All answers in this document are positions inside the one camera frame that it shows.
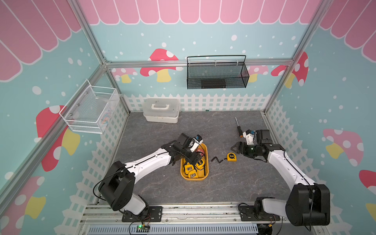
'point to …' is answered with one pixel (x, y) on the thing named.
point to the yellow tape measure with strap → (231, 157)
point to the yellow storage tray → (203, 174)
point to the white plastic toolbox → (161, 110)
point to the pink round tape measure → (200, 151)
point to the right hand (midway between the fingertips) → (236, 149)
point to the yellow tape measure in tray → (192, 173)
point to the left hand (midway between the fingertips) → (194, 155)
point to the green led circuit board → (142, 228)
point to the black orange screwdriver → (239, 129)
